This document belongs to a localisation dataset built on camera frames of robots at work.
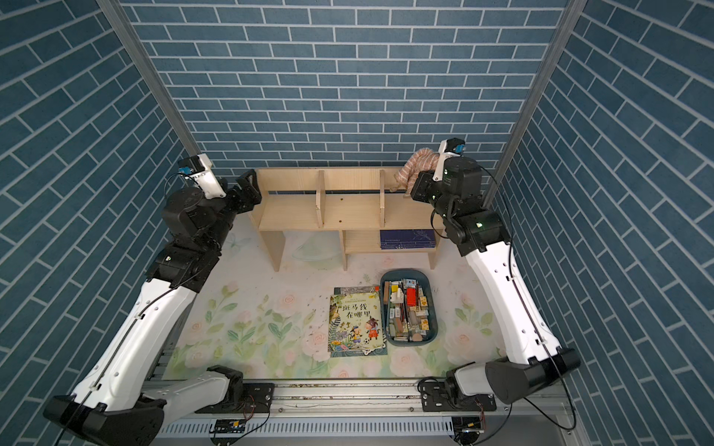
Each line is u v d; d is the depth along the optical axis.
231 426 0.72
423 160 0.64
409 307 0.89
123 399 0.38
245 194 0.57
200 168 0.52
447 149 0.56
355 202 0.89
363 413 0.73
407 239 0.91
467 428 0.71
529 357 0.38
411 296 0.91
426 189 0.59
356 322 0.87
